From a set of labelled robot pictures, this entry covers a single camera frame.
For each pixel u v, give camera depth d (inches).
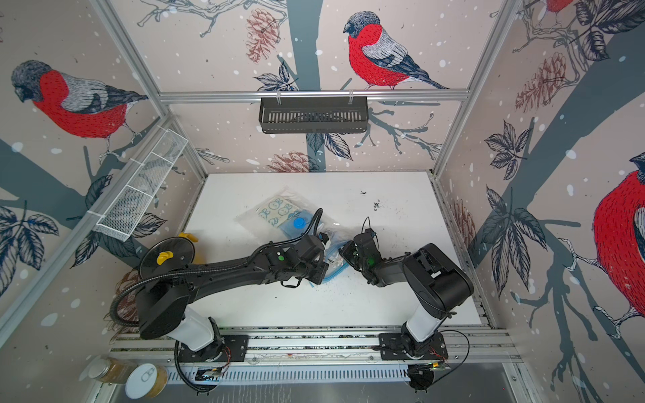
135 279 33.5
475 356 28.7
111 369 24.9
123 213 31.4
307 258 25.2
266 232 39.8
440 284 18.6
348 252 32.9
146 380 25.4
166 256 31.3
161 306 16.6
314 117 41.8
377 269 27.4
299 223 38.6
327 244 30.1
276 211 41.3
